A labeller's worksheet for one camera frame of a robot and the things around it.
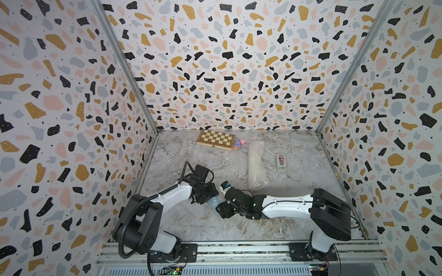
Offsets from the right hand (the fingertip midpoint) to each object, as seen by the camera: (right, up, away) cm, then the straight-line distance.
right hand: (221, 207), depth 82 cm
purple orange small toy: (+9, +30, +28) cm, 42 cm away
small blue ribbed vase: (-3, +2, +2) cm, 4 cm away
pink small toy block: (+12, +32, +31) cm, 46 cm away
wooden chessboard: (-5, +33, +31) cm, 46 cm away
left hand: (-2, +5, +6) cm, 8 cm away
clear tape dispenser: (+35, +20, +21) cm, 45 cm away
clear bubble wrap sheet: (+19, +14, +8) cm, 24 cm away
